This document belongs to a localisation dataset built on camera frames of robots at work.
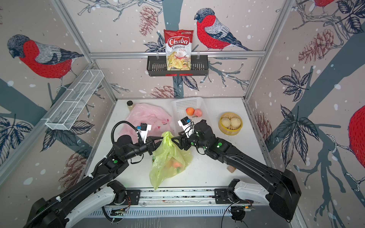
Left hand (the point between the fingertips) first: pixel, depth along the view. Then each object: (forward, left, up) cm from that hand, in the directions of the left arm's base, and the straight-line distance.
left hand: (166, 137), depth 70 cm
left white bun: (+22, -38, -19) cm, 48 cm away
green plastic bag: (-7, -1, -11) cm, 13 cm away
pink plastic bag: (+27, +9, -25) cm, 38 cm away
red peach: (-7, -4, -19) cm, 21 cm away
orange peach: (+33, -13, -19) cm, 40 cm away
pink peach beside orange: (+31, -19, -19) cm, 41 cm away
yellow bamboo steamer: (+17, -41, -22) cm, 50 cm away
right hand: (+1, -5, -1) cm, 5 cm away
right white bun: (+22, -45, -19) cm, 53 cm away
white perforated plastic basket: (+37, -17, -21) cm, 46 cm away
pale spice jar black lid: (+39, +34, -16) cm, 54 cm away
